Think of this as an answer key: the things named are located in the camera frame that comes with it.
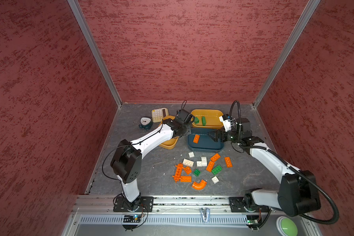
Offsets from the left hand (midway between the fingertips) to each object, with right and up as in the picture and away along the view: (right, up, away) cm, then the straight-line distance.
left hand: (186, 132), depth 87 cm
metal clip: (+9, -38, -17) cm, 43 cm away
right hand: (+15, -1, -3) cm, 16 cm away
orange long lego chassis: (-6, -26, -5) cm, 27 cm away
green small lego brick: (+9, +7, +21) cm, 23 cm away
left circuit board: (-28, -42, -16) cm, 53 cm away
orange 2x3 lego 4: (+7, -6, +12) cm, 15 cm away
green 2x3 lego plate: (+18, -22, -2) cm, 29 cm away
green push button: (+48, -43, -20) cm, 67 cm away
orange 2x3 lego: (+14, -21, 0) cm, 25 cm away
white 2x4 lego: (+1, -19, 0) cm, 19 cm away
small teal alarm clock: (-29, +5, +16) cm, 33 cm away
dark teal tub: (+10, -7, +12) cm, 17 cm away
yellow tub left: (-10, -8, +4) cm, 13 cm away
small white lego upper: (+3, -15, +4) cm, 16 cm away
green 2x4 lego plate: (+14, +6, +20) cm, 25 cm away
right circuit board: (+33, -42, -16) cm, 55 cm away
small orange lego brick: (+1, -22, -3) cm, 23 cm away
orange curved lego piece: (+7, -30, -7) cm, 31 cm away
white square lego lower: (+16, -27, -6) cm, 32 cm away
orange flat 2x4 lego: (0, -27, -5) cm, 27 cm away
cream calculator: (-21, +11, +24) cm, 33 cm away
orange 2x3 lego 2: (+19, -17, +4) cm, 26 cm away
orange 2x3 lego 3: (+27, -19, +2) cm, 33 cm away
